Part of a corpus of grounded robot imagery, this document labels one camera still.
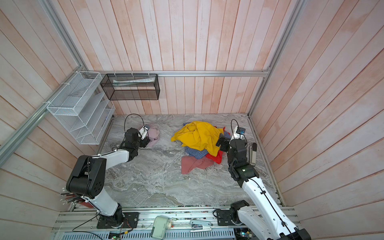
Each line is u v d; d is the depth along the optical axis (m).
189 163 0.94
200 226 0.70
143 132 0.83
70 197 0.69
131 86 1.04
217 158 0.90
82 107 0.73
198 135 0.89
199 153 0.90
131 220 0.73
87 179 0.48
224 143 0.67
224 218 0.73
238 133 0.63
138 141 0.82
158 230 0.66
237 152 0.54
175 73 0.96
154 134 1.02
